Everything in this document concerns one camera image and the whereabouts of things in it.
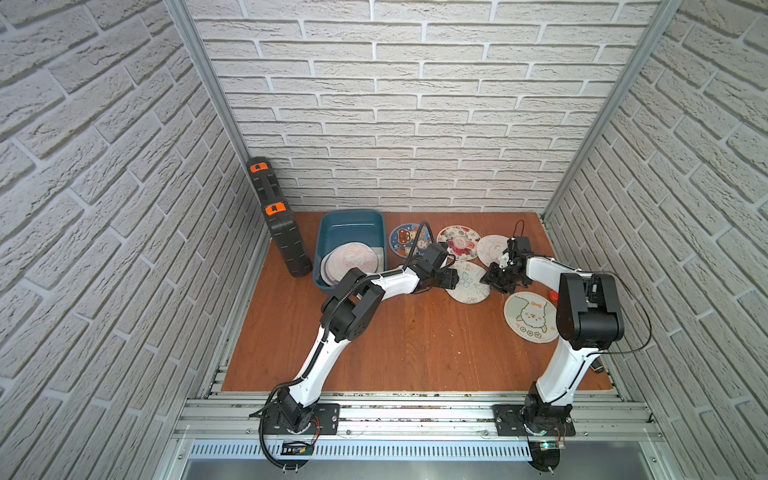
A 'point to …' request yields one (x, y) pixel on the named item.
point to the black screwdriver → (597, 365)
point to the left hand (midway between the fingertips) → (459, 277)
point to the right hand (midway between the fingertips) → (488, 281)
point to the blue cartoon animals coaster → (402, 239)
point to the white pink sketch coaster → (490, 248)
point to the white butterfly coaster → (470, 289)
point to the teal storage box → (341, 227)
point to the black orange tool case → (279, 215)
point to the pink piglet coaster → (346, 256)
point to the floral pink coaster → (462, 241)
